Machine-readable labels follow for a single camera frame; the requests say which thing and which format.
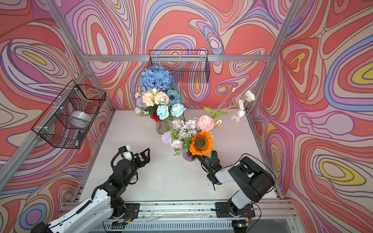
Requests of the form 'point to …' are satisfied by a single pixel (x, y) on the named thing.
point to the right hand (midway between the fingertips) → (190, 143)
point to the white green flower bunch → (180, 135)
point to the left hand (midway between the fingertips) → (146, 152)
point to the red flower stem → (155, 117)
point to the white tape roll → (80, 119)
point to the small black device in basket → (79, 136)
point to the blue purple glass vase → (187, 156)
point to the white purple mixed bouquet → (141, 108)
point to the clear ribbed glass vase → (163, 126)
